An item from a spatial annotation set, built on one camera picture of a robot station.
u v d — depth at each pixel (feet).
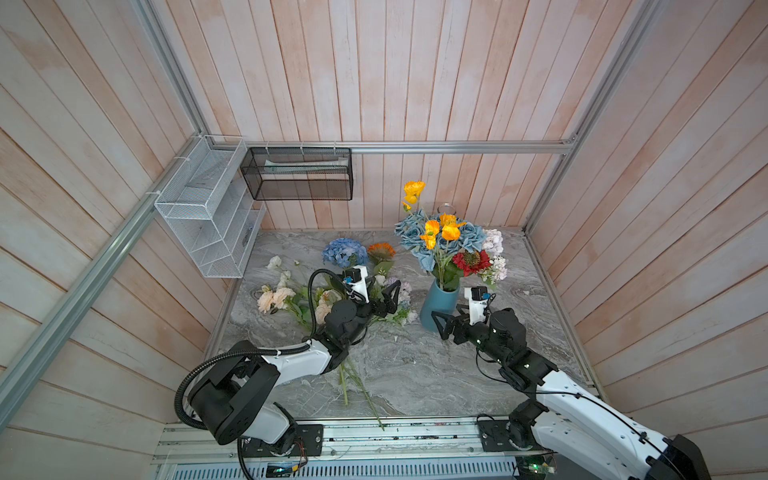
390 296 2.35
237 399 1.41
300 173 3.42
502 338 1.93
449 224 2.02
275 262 3.33
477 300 2.25
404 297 3.11
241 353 1.56
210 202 2.27
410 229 2.30
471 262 2.29
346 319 2.04
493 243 2.30
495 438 2.40
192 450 2.40
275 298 3.12
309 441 2.40
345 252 3.22
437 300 2.63
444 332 2.31
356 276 2.28
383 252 3.52
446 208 3.66
